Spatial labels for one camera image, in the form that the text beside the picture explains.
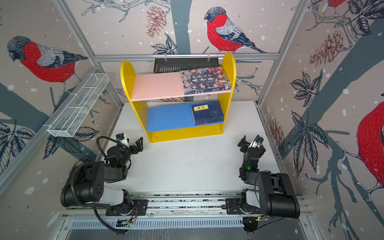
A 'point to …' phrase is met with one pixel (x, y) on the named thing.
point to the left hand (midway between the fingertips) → (134, 138)
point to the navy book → (209, 113)
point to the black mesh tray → (172, 65)
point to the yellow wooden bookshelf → (163, 121)
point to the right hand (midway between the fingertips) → (252, 140)
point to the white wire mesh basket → (73, 112)
